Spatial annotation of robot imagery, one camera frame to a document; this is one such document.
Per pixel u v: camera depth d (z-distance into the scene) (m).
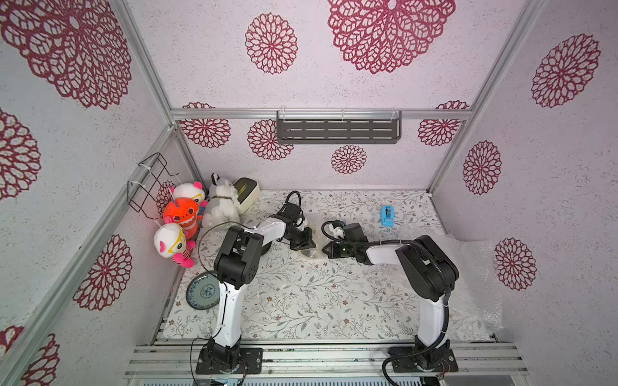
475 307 0.83
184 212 0.88
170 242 0.80
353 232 0.81
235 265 0.58
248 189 1.13
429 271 0.53
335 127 0.94
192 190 0.94
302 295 0.88
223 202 1.00
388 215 1.09
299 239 0.89
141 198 0.76
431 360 0.64
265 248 0.99
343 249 0.87
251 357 0.75
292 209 0.86
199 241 1.02
